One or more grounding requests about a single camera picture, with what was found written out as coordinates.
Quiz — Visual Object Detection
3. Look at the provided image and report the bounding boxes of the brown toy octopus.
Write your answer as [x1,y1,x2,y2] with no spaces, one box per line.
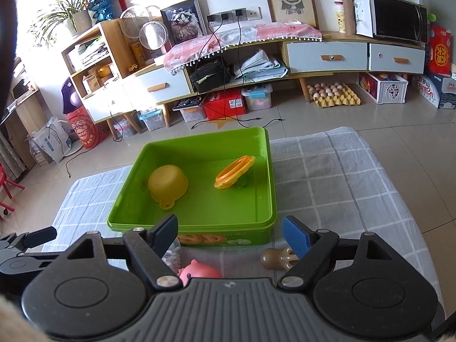
[260,246,299,270]

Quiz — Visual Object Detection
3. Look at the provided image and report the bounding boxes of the pink toy pig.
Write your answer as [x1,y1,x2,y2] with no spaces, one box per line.
[178,259,223,286]

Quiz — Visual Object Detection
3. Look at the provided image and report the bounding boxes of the yellow toy pot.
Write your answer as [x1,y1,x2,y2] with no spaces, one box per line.
[148,164,189,210]

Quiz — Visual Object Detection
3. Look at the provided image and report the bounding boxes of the orange toy ring lid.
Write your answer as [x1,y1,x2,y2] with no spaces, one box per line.
[214,155,255,190]

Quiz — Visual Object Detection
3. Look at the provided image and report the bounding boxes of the left hand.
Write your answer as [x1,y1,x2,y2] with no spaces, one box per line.
[0,296,49,342]

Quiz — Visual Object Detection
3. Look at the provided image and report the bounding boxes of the clear cotton swab jar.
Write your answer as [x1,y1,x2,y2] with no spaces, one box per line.
[162,239,182,273]

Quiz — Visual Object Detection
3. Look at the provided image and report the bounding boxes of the grey checked tablecloth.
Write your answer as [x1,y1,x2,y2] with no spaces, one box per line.
[43,127,439,286]

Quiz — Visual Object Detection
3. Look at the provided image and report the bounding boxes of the green plastic bin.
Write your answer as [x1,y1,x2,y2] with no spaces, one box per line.
[107,127,277,246]

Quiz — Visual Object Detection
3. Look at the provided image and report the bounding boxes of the red paper bag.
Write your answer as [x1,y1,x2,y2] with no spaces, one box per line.
[66,106,110,150]

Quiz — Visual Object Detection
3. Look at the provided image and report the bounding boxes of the white shopping bag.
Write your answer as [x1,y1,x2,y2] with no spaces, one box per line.
[29,116,73,165]

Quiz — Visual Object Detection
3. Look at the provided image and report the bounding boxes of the yellow egg tray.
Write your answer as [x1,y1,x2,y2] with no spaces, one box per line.
[307,83,361,108]

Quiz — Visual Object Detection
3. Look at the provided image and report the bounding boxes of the clear storage box blue lid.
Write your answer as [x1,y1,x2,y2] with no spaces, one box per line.
[241,84,273,111]

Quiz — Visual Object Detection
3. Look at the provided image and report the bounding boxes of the red shoe box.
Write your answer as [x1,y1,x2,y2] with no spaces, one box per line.
[203,88,247,121]

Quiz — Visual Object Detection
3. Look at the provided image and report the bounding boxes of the white wooden TV cabinet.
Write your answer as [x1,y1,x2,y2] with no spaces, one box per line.
[62,20,425,125]

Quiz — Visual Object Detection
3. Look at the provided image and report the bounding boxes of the white toy crate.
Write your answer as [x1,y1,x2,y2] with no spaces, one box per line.
[358,73,408,104]

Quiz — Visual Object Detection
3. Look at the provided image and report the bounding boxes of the black bag on shelf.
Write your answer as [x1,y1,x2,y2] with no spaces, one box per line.
[189,58,231,93]

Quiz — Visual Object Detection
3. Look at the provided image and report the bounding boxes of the small white desk fan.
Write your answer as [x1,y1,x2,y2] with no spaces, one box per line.
[138,21,168,50]

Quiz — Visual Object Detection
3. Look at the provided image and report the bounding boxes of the pink cloth runner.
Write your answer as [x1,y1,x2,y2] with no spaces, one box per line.
[163,21,322,75]

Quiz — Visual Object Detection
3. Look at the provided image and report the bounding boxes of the framed cat picture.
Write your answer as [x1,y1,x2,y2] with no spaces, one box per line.
[161,0,207,46]

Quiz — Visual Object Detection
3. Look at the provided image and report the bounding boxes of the potted green plant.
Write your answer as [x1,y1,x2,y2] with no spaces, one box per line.
[28,0,89,47]

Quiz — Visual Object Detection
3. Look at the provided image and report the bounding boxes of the black microwave oven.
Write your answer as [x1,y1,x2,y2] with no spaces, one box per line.
[353,0,428,44]

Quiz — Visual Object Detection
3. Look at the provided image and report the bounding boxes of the red gift box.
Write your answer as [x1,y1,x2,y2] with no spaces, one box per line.
[427,23,452,75]

